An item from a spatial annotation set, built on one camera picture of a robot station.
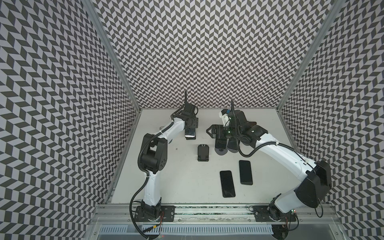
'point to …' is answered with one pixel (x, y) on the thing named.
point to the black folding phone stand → (203, 152)
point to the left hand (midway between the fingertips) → (191, 122)
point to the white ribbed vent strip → (190, 230)
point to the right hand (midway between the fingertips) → (212, 135)
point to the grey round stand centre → (221, 151)
